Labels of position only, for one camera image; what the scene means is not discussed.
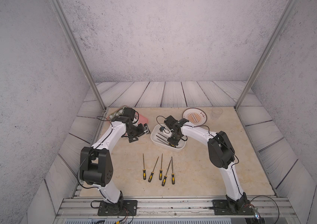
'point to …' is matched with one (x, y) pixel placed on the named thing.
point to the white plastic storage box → (161, 129)
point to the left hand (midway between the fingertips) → (147, 134)
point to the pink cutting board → (142, 120)
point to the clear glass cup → (216, 112)
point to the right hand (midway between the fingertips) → (174, 140)
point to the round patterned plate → (196, 116)
